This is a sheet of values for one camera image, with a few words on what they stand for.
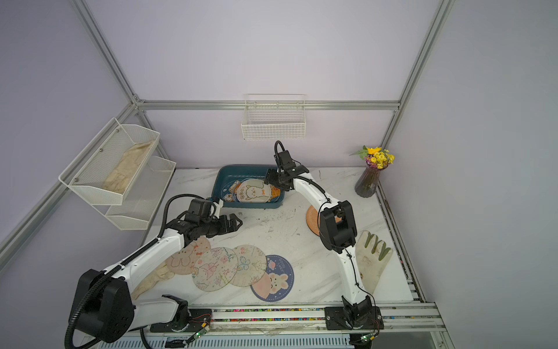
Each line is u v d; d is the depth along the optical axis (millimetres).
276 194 1079
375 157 913
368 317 686
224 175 1130
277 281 823
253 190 1073
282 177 782
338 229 572
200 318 737
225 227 749
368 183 1021
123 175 768
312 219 994
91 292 389
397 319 750
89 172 684
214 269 851
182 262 860
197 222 655
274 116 954
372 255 882
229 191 1105
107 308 401
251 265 860
